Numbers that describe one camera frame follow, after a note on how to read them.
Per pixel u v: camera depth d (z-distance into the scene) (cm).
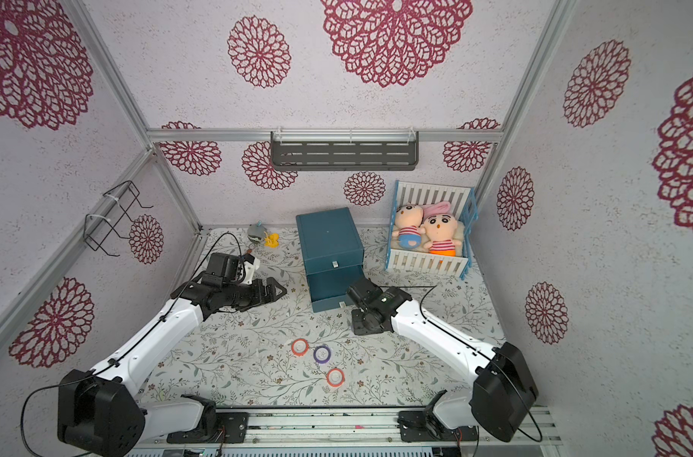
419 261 102
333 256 87
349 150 94
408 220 106
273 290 74
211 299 57
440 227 100
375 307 57
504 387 40
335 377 82
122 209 80
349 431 74
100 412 40
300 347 88
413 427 73
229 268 65
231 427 73
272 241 116
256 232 112
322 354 86
